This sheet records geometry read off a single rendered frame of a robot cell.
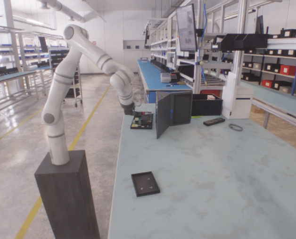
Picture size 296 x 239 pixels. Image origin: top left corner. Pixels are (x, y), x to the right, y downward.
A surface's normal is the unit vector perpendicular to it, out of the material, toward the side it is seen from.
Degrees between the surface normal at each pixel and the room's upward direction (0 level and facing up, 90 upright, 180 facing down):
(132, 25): 90
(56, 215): 90
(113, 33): 90
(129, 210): 0
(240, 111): 90
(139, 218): 0
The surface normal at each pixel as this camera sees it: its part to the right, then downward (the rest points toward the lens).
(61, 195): 0.15, 0.35
